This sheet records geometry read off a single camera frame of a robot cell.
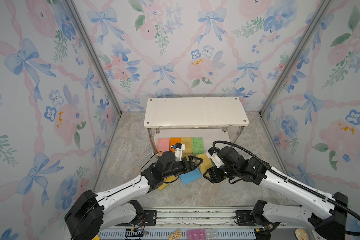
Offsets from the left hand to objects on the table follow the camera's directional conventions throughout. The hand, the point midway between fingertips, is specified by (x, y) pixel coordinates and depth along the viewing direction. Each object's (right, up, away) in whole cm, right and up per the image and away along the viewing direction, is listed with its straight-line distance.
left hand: (201, 162), depth 71 cm
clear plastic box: (+4, -32, -3) cm, 33 cm away
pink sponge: (-21, +6, +20) cm, 29 cm away
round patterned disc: (+47, -33, -2) cm, 57 cm away
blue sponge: (-5, -12, +14) cm, 19 cm away
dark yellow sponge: (+3, -1, +1) cm, 3 cm away
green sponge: (+1, +6, +20) cm, 21 cm away
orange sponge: (-15, +8, +22) cm, 28 cm away
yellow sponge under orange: (-15, -7, -4) cm, 17 cm away
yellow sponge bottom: (-5, +8, +21) cm, 23 cm away
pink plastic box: (-2, -33, -2) cm, 33 cm away
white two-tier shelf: (+12, +24, +2) cm, 27 cm away
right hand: (+4, -5, +1) cm, 7 cm away
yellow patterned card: (-12, -33, -3) cm, 35 cm away
